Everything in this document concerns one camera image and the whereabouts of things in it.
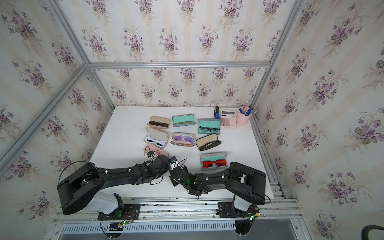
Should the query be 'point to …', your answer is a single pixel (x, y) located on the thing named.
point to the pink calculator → (228, 118)
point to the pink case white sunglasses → (157, 138)
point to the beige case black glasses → (207, 142)
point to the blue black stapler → (216, 112)
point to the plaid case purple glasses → (183, 139)
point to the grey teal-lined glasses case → (184, 120)
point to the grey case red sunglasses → (213, 156)
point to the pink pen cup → (242, 120)
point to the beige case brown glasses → (159, 122)
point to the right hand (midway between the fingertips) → (173, 172)
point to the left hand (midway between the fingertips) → (171, 167)
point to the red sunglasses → (208, 164)
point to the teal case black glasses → (209, 126)
